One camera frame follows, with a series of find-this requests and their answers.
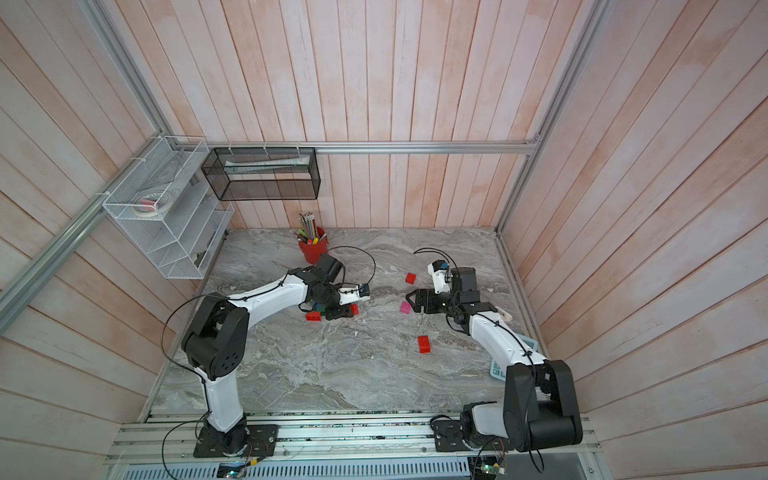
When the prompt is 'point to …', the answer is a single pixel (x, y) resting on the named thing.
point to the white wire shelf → (182, 241)
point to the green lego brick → (321, 309)
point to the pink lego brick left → (405, 307)
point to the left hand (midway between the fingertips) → (347, 309)
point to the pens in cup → (307, 230)
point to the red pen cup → (314, 250)
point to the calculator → (496, 371)
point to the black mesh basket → (263, 173)
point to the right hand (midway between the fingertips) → (419, 293)
